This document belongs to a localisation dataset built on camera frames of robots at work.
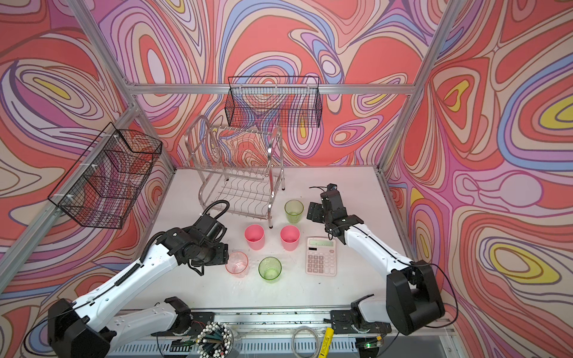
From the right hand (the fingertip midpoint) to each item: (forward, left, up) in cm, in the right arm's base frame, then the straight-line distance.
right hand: (319, 214), depth 88 cm
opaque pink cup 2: (-6, +12, -8) cm, 16 cm away
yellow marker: (-42, +2, -10) cm, 43 cm away
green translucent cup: (+7, +10, -7) cm, 14 cm away
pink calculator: (-14, 0, -9) cm, 17 cm away
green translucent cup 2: (-18, +20, -10) cm, 29 cm away
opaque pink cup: (-4, +27, -7) cm, 28 cm away
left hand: (-16, +35, -1) cm, 39 cm away
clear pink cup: (-15, +33, -10) cm, 38 cm away
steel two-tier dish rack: (+41, +37, -12) cm, 56 cm away
